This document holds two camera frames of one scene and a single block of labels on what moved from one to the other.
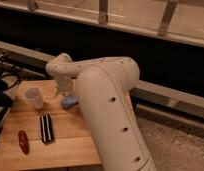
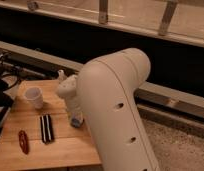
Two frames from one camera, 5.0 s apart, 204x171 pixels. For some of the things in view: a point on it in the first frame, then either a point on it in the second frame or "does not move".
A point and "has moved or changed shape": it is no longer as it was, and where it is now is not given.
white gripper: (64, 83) → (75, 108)
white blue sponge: (70, 101) has moved or changed shape
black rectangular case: (47, 130) does not move
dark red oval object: (24, 141) does not move
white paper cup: (35, 95) does not move
